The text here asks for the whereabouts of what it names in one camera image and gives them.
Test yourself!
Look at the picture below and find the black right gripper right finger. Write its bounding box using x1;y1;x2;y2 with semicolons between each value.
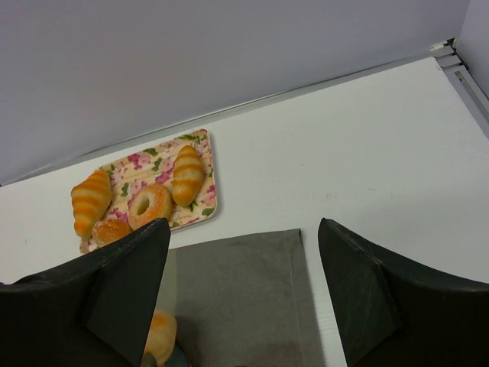
318;219;488;366

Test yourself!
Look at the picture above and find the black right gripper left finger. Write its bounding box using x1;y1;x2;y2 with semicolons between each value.
1;219;170;366

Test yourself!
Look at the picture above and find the round bun front left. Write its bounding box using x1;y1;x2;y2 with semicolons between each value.
92;219;131;246

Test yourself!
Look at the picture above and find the left striped croissant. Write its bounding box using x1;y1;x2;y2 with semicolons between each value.
70;170;112;241

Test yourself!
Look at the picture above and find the striped croissant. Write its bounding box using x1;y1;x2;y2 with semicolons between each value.
172;145;206;207
70;170;112;241

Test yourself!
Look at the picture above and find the glazed bagel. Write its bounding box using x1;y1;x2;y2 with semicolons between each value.
128;183;173;230

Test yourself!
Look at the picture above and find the grey patchwork placemat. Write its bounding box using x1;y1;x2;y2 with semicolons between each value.
157;229;325;366

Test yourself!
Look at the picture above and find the right striped croissant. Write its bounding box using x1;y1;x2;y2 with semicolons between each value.
172;145;206;207

